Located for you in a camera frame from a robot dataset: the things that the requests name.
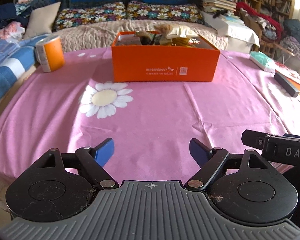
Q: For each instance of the floral cushion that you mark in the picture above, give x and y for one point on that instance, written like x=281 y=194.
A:
x=182 y=13
x=69 y=18

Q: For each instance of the white paper covered box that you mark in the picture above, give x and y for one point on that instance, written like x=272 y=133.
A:
x=231 y=29

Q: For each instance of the pink plastic bag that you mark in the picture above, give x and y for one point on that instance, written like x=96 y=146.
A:
x=13 y=31

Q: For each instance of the orange cardboard box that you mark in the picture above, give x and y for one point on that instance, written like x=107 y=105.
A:
x=145 y=63

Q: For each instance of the black red book box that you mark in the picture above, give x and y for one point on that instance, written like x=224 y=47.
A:
x=289 y=81

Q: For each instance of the teal tissue pack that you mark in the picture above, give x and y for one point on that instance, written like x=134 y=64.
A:
x=263 y=61

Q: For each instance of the right floral cushion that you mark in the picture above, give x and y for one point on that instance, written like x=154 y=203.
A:
x=182 y=13

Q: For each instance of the orange white cylinder canister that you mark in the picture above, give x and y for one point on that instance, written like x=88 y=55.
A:
x=49 y=53

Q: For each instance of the beige pillow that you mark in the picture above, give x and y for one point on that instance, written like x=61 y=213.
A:
x=41 y=20

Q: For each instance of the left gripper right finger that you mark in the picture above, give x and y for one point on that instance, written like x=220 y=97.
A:
x=211 y=162

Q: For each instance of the pink floral tablecloth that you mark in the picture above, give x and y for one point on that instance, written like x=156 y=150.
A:
x=151 y=123

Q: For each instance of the beige cracker bag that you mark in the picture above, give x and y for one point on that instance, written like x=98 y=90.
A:
x=170 y=31

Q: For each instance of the blue striped blanket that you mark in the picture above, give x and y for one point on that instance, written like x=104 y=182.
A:
x=15 y=60

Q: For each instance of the yellow chip bag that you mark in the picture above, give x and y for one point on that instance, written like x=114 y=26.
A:
x=180 y=42

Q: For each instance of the stack of books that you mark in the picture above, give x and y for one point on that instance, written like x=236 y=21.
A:
x=218 y=5

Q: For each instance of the left floral cushion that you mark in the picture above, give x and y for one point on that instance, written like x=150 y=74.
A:
x=69 y=18

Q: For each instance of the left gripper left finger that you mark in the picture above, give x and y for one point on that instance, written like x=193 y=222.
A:
x=92 y=162

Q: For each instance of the sofa with beige quilt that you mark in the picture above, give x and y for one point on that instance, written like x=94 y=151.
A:
x=102 y=34

